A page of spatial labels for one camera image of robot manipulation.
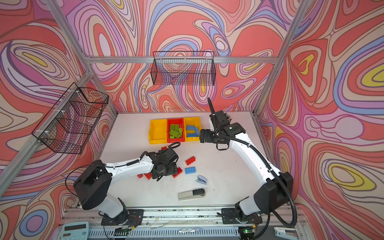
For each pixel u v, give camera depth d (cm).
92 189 43
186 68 96
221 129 58
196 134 104
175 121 105
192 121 107
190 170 88
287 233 68
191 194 77
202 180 84
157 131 112
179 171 86
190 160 92
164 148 99
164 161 67
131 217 72
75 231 68
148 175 84
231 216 73
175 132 102
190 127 108
